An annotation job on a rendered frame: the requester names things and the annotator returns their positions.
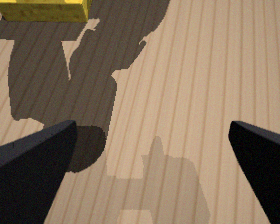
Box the yellow sponge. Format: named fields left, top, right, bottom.
left=0, top=0, right=92, bottom=23

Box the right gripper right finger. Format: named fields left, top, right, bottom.
left=228, top=121, right=280, bottom=224

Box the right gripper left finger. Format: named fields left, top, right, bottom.
left=0, top=120, right=78, bottom=224

